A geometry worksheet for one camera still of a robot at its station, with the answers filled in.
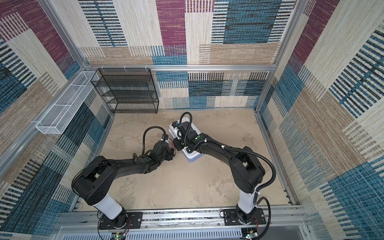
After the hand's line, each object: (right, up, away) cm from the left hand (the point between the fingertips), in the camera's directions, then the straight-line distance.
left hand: (168, 146), depth 94 cm
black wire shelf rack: (-33, +38, +17) cm, 53 cm away
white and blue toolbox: (+14, -5, -7) cm, 17 cm away
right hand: (+6, +3, -6) cm, 9 cm away
